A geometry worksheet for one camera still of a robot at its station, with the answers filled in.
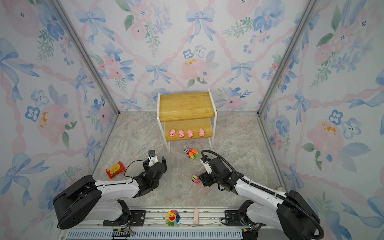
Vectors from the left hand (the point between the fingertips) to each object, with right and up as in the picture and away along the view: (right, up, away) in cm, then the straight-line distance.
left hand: (158, 157), depth 87 cm
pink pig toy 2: (+18, +14, -1) cm, 23 cm away
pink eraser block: (+22, -26, -13) cm, 37 cm away
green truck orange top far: (+22, 0, +8) cm, 24 cm away
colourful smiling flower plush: (+10, -27, -13) cm, 32 cm away
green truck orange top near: (+19, 0, +8) cm, 20 cm away
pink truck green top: (+21, -12, -3) cm, 24 cm away
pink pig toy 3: (+13, +14, -2) cm, 19 cm away
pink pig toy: (+25, +14, -1) cm, 29 cm away
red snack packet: (-24, -7, +1) cm, 25 cm away
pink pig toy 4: (+8, +14, -1) cm, 16 cm away
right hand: (+26, -8, -2) cm, 27 cm away
